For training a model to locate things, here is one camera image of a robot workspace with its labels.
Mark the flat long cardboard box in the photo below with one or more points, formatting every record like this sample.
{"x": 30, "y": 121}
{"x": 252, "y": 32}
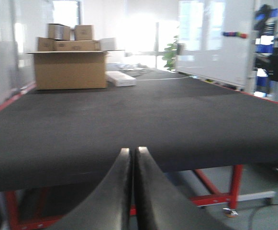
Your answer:
{"x": 77, "y": 45}

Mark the small white box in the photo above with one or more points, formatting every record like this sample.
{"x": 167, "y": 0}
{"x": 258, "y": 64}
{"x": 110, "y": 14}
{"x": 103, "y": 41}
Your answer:
{"x": 108, "y": 44}

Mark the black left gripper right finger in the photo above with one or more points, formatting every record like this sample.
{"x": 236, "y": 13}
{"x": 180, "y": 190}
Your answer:
{"x": 158, "y": 208}

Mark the green potted plant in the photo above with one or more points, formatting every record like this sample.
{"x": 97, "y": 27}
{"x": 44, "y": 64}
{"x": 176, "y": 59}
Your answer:
{"x": 171, "y": 56}

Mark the white mobile whiteboard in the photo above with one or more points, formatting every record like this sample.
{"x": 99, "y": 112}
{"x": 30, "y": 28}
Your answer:
{"x": 213, "y": 62}

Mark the small cardboard box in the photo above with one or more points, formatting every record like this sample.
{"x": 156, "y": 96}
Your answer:
{"x": 45, "y": 44}
{"x": 58, "y": 31}
{"x": 84, "y": 32}

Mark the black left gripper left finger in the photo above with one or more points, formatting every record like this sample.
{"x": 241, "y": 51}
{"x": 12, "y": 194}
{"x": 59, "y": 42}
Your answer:
{"x": 110, "y": 206}

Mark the row of coloured magnets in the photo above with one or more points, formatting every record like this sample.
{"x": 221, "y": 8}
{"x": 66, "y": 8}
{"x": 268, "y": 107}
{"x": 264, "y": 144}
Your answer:
{"x": 234, "y": 34}

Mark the row of blue bins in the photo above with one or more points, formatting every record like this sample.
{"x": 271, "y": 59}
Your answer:
{"x": 263, "y": 44}

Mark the large cardboard box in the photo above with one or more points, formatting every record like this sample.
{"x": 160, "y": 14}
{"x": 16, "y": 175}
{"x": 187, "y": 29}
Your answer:
{"x": 69, "y": 72}

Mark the long white carton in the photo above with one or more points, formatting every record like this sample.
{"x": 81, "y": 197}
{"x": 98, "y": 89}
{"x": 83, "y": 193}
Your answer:
{"x": 122, "y": 79}

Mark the dark grey belt conveyor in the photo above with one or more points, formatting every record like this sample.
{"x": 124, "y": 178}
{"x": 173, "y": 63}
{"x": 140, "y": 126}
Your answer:
{"x": 129, "y": 115}

